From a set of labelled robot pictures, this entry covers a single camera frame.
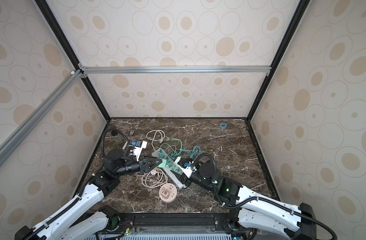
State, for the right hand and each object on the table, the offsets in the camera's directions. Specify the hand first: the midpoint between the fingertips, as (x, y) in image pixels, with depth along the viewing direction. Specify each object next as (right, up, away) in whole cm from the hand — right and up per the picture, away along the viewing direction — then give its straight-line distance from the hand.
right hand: (177, 164), depth 67 cm
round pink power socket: (-4, -18, +14) cm, 23 cm away
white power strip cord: (-14, +9, +39) cm, 42 cm away
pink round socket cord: (-16, -13, +22) cm, 30 cm away
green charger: (-6, 0, 0) cm, 6 cm away
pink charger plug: (-7, -17, +9) cm, 21 cm away
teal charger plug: (-12, +1, +25) cm, 27 cm away
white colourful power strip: (-4, -1, +3) cm, 5 cm away
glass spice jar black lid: (-43, +10, +33) cm, 56 cm away
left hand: (-7, +1, -1) cm, 7 cm away
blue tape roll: (+33, +19, +49) cm, 62 cm away
